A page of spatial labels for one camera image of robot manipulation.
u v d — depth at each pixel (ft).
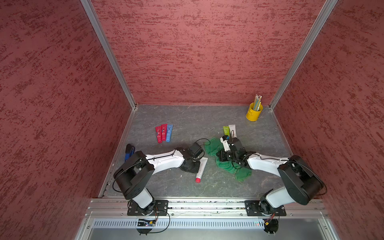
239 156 2.32
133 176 1.46
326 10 2.38
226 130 3.41
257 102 3.43
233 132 3.36
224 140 2.72
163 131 3.39
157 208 2.42
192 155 2.27
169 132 3.38
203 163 2.92
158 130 3.40
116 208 2.50
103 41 2.72
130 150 3.02
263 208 2.16
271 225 2.31
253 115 3.50
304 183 1.44
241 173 2.78
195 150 2.33
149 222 2.33
